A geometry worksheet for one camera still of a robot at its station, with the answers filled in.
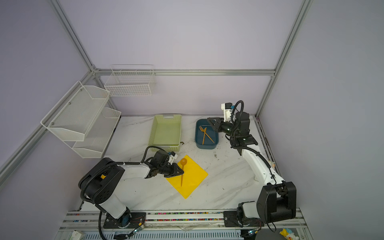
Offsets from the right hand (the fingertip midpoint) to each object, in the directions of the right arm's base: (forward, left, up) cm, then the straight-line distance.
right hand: (207, 119), depth 75 cm
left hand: (-16, +15, -30) cm, 37 cm away
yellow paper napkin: (-17, +8, -32) cm, 37 cm away
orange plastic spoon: (-8, +15, -31) cm, 35 cm away
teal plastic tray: (+8, -2, -33) cm, 34 cm away
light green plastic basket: (+19, +30, -34) cm, 49 cm away
